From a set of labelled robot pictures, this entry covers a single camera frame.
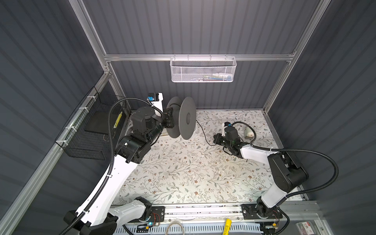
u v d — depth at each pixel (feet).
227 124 2.77
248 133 3.14
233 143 2.39
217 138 2.71
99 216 1.18
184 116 1.95
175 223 2.32
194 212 2.48
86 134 2.36
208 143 2.77
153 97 1.65
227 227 2.23
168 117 1.73
